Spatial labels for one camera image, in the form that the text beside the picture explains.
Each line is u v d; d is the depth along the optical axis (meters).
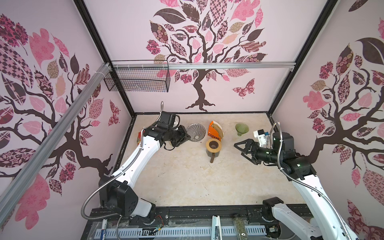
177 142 0.69
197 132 0.81
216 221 0.70
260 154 0.59
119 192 0.39
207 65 0.93
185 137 0.71
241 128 1.03
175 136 0.65
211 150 0.88
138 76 0.95
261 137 0.64
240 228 0.67
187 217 0.74
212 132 0.99
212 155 0.88
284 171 0.47
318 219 0.41
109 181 0.40
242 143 0.62
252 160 0.64
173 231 0.70
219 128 1.01
